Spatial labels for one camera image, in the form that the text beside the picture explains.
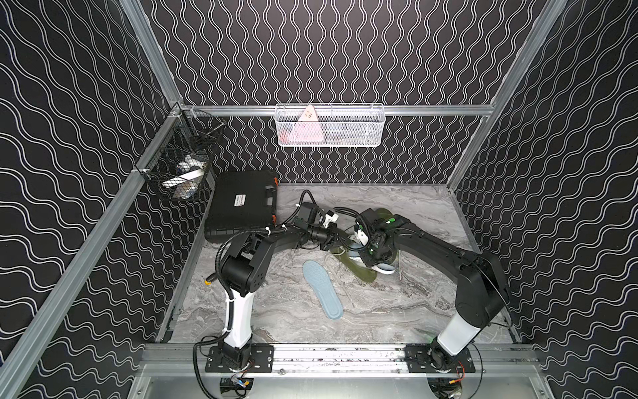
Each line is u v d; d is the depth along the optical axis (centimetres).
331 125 130
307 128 90
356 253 80
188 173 75
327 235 84
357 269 90
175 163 85
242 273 54
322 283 90
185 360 75
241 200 105
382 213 109
